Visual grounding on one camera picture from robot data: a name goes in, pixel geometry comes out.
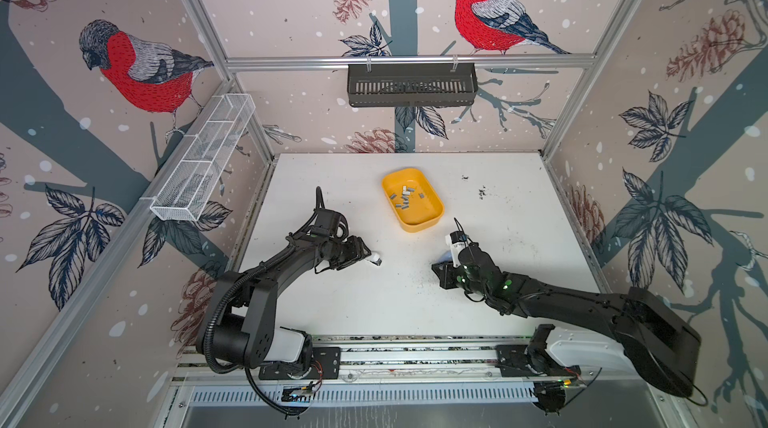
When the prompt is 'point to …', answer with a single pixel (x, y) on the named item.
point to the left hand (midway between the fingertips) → (364, 254)
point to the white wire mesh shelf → (184, 189)
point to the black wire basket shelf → (412, 87)
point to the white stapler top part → (375, 258)
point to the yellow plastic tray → (412, 200)
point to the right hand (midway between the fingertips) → (429, 270)
